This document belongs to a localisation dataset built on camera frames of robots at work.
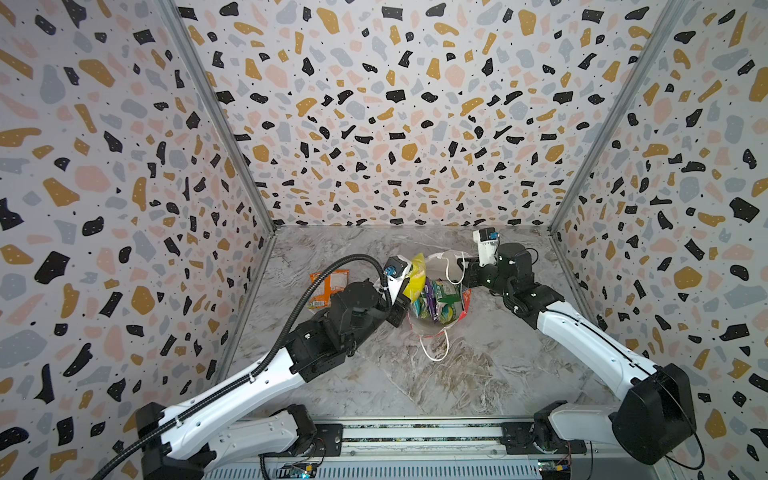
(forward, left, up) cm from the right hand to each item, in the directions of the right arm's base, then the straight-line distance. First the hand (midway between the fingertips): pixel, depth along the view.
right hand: (455, 254), depth 79 cm
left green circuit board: (-45, +37, -25) cm, 64 cm away
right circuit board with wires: (-44, -23, -27) cm, 57 cm away
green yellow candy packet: (-7, +8, -17) cm, 20 cm away
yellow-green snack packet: (-12, +10, +6) cm, 17 cm away
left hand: (-13, +13, +9) cm, 20 cm away
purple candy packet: (-5, +6, -15) cm, 16 cm away
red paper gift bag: (-19, +6, -7) cm, 21 cm away
